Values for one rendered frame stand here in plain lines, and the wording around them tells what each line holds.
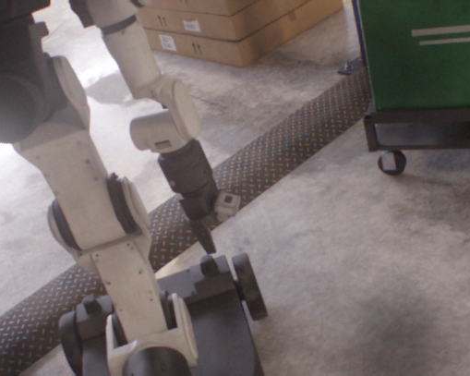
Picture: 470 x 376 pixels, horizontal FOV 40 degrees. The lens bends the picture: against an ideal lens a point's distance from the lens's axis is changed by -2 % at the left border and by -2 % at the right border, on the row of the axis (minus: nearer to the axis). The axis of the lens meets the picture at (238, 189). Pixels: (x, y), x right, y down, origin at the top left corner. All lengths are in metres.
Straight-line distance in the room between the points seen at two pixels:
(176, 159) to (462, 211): 1.23
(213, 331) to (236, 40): 2.12
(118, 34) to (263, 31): 2.56
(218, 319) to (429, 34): 1.08
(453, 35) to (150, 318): 1.24
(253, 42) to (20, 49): 2.58
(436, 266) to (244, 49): 1.95
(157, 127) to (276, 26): 2.57
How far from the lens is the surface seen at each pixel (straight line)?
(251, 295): 1.83
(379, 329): 1.85
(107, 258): 1.52
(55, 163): 1.34
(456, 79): 2.17
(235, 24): 3.52
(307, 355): 1.83
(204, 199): 1.23
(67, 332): 1.92
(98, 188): 1.37
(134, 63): 1.13
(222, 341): 1.70
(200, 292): 1.83
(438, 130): 2.35
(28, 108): 1.06
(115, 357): 1.54
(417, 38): 2.13
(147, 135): 1.19
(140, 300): 1.56
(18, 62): 1.10
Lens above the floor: 1.35
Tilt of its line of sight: 32 degrees down
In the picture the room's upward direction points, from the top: 18 degrees counter-clockwise
